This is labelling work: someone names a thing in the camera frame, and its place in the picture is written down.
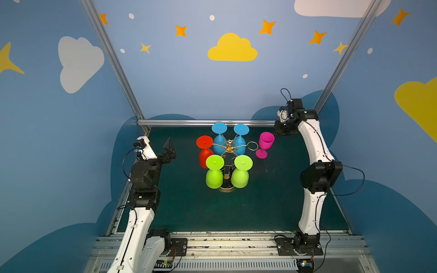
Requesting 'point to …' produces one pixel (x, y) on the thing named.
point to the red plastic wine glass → (204, 142)
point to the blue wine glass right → (239, 145)
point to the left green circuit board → (164, 264)
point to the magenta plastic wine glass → (266, 140)
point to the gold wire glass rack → (230, 147)
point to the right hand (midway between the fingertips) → (277, 129)
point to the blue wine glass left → (219, 143)
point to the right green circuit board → (305, 265)
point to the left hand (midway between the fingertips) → (159, 140)
